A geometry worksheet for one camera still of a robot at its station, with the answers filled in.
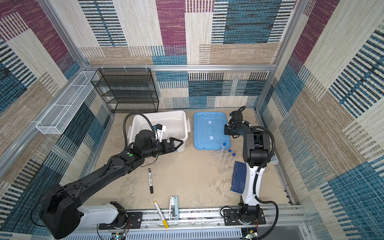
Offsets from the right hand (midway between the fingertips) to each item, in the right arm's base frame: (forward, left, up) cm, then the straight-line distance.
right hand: (228, 132), depth 106 cm
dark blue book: (-31, -1, -1) cm, 31 cm away
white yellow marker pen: (-52, +40, 0) cm, 65 cm away
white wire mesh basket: (-11, +88, +33) cm, 95 cm away
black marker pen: (-33, +50, 0) cm, 59 cm away
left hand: (-21, +32, +22) cm, 44 cm away
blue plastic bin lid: (+3, +14, -1) cm, 14 cm away
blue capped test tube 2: (-23, +6, +14) cm, 28 cm away
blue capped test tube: (-19, +8, +14) cm, 25 cm away
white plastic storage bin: (+1, +35, +10) cm, 37 cm away
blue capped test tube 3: (-25, +4, +14) cm, 29 cm away
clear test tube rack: (-21, +7, -1) cm, 22 cm away
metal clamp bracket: (-47, +35, +2) cm, 59 cm away
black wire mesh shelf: (+27, +71, +18) cm, 78 cm away
